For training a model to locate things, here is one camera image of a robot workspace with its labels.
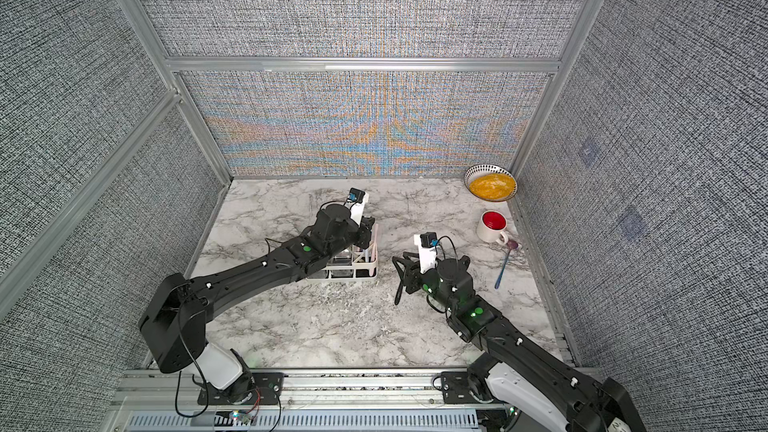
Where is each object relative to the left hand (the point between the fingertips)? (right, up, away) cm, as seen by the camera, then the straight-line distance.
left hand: (379, 217), depth 81 cm
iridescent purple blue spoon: (+44, -10, +20) cm, 50 cm away
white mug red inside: (+36, -4, +17) cm, 40 cm away
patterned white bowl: (+41, +11, +29) cm, 51 cm away
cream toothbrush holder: (-9, -14, +5) cm, 17 cm away
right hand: (+5, -8, -5) cm, 11 cm away
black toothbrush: (+5, -23, +9) cm, 26 cm away
